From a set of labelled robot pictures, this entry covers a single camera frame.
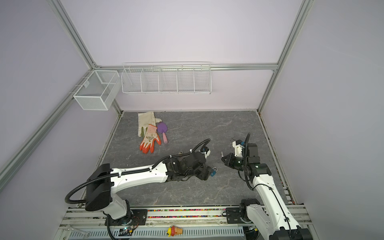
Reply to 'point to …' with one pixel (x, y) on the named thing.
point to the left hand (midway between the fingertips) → (207, 170)
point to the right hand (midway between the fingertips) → (223, 159)
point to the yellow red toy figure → (173, 231)
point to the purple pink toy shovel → (162, 127)
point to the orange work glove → (147, 144)
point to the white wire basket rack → (166, 78)
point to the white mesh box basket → (98, 91)
